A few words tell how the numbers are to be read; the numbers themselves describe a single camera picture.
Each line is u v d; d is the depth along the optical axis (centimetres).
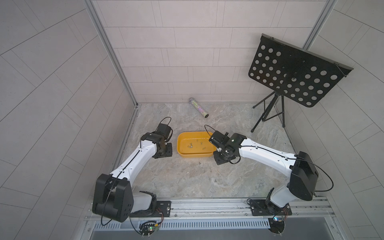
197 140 96
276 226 68
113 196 39
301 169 42
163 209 71
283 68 73
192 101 115
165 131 65
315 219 72
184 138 94
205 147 92
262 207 71
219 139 62
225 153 56
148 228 65
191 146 91
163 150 67
